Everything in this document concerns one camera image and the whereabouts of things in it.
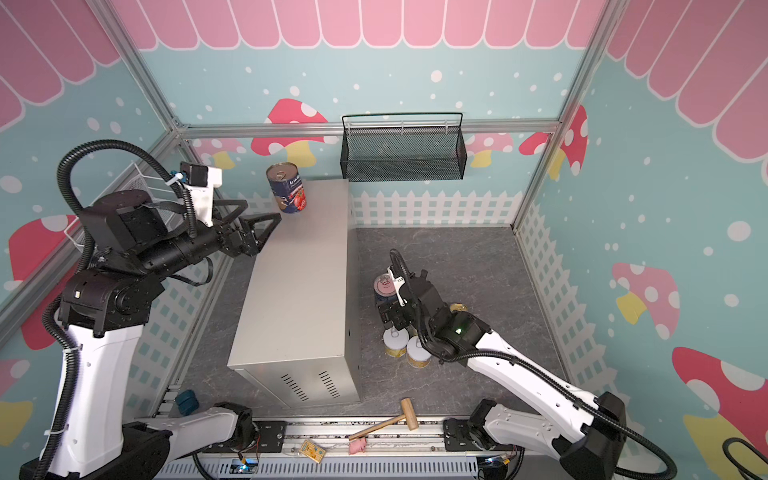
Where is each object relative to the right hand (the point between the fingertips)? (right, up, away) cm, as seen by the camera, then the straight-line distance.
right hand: (394, 295), depth 74 cm
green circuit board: (-37, -42, -1) cm, 56 cm away
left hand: (-25, +17, -19) cm, 35 cm away
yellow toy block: (-20, -37, -2) cm, 42 cm away
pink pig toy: (-9, -36, -2) cm, 37 cm away
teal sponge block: (-55, -29, +5) cm, 63 cm away
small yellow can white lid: (0, -15, +12) cm, 19 cm away
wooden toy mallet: (+4, -31, +3) cm, 31 cm away
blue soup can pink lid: (-3, 0, +17) cm, 17 cm away
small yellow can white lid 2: (+6, -18, +10) cm, 22 cm away
